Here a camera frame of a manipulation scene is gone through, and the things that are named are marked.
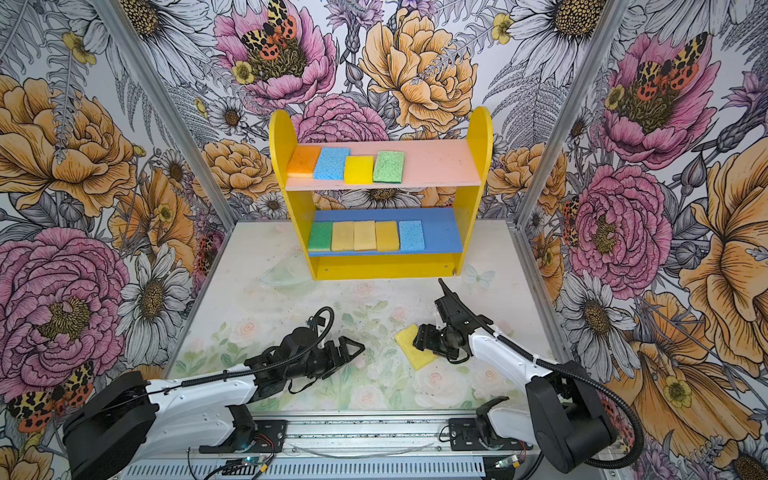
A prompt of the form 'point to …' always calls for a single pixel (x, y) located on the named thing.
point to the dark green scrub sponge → (320, 237)
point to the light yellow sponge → (364, 236)
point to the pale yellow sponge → (342, 236)
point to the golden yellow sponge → (387, 236)
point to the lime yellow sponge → (417, 356)
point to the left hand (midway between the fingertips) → (355, 362)
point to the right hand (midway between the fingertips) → (424, 355)
